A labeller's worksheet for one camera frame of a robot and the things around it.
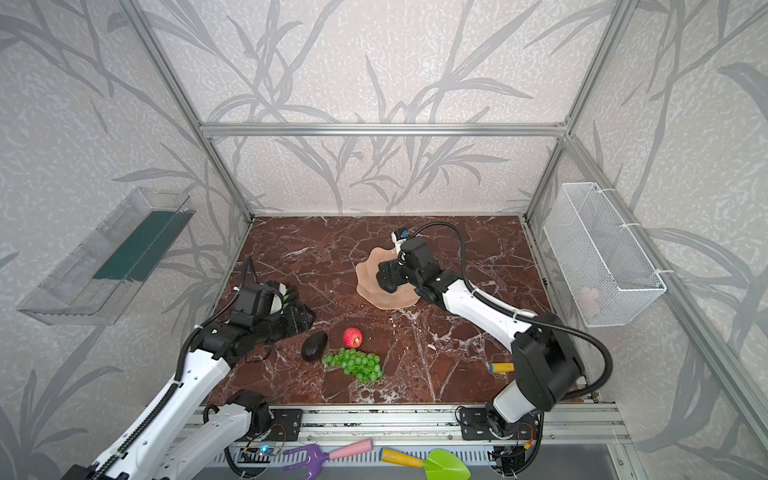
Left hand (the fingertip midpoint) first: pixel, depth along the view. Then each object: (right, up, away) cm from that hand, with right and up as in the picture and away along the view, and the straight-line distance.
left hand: (310, 310), depth 79 cm
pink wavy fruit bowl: (+26, +1, +18) cm, 31 cm away
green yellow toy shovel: (+33, -34, -10) cm, 48 cm away
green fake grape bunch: (+15, -15, 0) cm, 21 cm away
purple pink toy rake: (+5, -32, -9) cm, 33 cm away
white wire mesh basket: (+66, +11, -19) cm, 70 cm away
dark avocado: (0, -10, +3) cm, 11 cm away
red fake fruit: (+10, -9, +6) cm, 15 cm away
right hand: (+22, +15, +7) cm, 28 cm away
